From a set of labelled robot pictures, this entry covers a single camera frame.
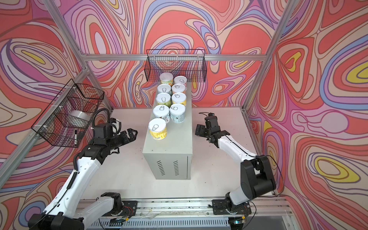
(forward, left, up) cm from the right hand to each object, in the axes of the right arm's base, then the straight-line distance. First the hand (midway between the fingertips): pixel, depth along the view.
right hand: (203, 132), depth 91 cm
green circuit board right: (-47, -14, -12) cm, 50 cm away
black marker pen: (-12, +68, +15) cm, 70 cm away
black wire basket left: (-5, +69, +23) cm, 73 cm away
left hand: (-7, +41, +11) cm, 43 cm away
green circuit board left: (-44, +47, -11) cm, 66 cm away
